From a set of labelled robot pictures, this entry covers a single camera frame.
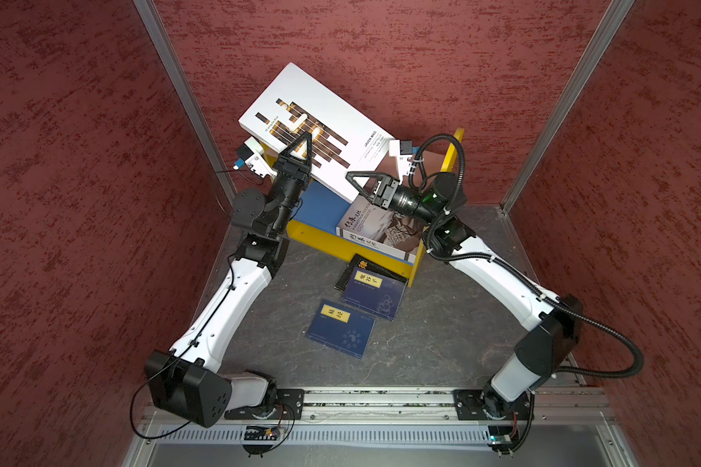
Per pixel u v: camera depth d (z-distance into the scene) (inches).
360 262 39.4
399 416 28.6
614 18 28.4
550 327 16.4
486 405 26.5
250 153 21.1
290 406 29.2
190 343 15.8
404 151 22.0
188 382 14.8
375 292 36.7
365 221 36.3
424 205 21.6
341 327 35.0
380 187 21.2
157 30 29.0
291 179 21.1
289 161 20.9
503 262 19.5
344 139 22.7
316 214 39.3
